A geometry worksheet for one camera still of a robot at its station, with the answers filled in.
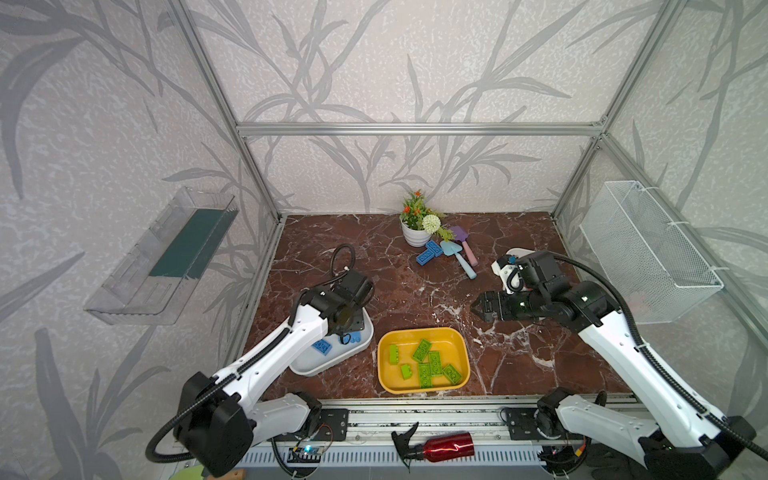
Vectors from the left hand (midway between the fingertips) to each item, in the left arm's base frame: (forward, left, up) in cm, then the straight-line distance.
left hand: (355, 313), depth 81 cm
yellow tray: (-7, -28, -10) cm, 31 cm away
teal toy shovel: (+31, -30, -10) cm, 44 cm away
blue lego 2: (+27, -21, -10) cm, 35 cm away
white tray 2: (+29, -55, -9) cm, 63 cm away
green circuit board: (-31, +10, -13) cm, 35 cm away
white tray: (-9, +12, -12) cm, 19 cm away
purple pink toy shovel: (+39, -35, -12) cm, 54 cm away
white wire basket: (-1, -66, +24) cm, 70 cm away
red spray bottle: (-30, -21, -6) cm, 37 cm away
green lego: (-7, -19, -10) cm, 22 cm away
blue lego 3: (-6, +10, -10) cm, 15 cm away
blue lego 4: (-6, 0, -3) cm, 6 cm away
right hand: (0, -33, +10) cm, 35 cm away
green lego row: (-9, -11, -9) cm, 17 cm away
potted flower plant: (+33, -18, -1) cm, 38 cm away
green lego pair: (-11, -20, -12) cm, 26 cm away
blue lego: (+31, -24, -11) cm, 41 cm away
